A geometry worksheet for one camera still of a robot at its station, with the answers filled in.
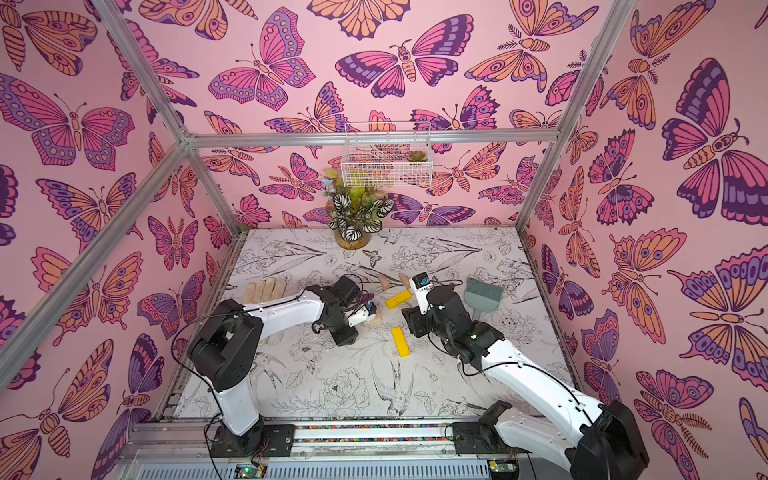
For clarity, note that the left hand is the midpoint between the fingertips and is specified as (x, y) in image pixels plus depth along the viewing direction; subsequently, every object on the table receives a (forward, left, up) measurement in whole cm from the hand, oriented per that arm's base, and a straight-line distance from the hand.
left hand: (353, 333), depth 93 cm
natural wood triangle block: (+18, -9, +2) cm, 20 cm away
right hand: (0, -18, +17) cm, 25 cm away
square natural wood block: (+1, -8, +8) cm, 11 cm away
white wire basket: (+52, -10, +26) cm, 59 cm away
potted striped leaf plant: (+35, +1, +19) cm, 40 cm away
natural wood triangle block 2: (+19, -17, +2) cm, 26 cm away
